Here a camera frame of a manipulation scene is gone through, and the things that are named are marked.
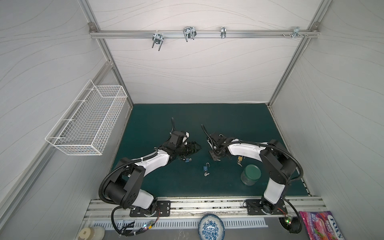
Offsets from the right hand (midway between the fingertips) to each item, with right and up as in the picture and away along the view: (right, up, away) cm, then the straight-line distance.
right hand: (217, 149), depth 94 cm
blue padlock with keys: (-8, -10, -8) cm, 15 cm away
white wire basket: (-65, +17, -26) cm, 72 cm away
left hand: (-11, +3, -8) cm, 14 cm away
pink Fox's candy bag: (+45, -30, -27) cm, 60 cm away
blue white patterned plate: (-6, -31, -26) cm, 41 cm away
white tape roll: (-57, -28, -33) cm, 72 cm away
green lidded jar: (+14, -8, -19) cm, 26 cm away
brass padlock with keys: (+14, -5, -4) cm, 15 cm away
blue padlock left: (-18, -6, -4) cm, 20 cm away
